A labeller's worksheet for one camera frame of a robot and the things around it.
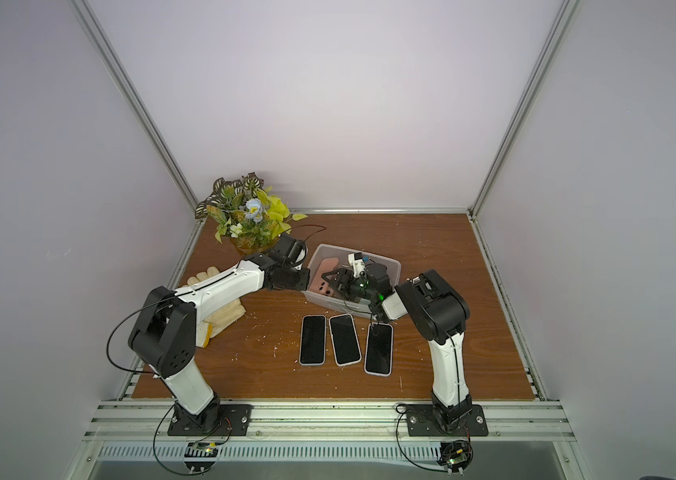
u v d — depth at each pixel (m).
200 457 0.72
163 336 0.47
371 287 0.80
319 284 0.93
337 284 0.85
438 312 0.53
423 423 0.73
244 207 0.97
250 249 1.01
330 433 0.73
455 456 0.70
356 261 0.92
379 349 0.85
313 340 0.85
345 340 0.87
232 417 0.74
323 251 0.98
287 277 0.75
